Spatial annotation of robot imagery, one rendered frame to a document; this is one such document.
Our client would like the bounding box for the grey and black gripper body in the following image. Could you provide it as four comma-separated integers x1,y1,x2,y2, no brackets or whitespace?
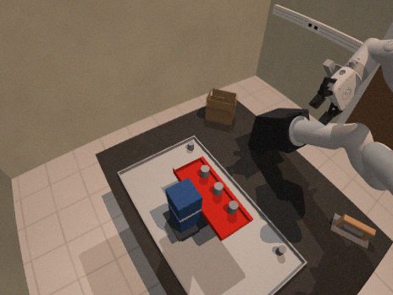
327,66,363,111

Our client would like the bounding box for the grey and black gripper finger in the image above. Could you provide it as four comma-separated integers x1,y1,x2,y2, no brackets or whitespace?
318,103,343,125
309,76,337,109

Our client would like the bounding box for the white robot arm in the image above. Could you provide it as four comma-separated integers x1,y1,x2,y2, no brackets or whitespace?
289,38,393,195

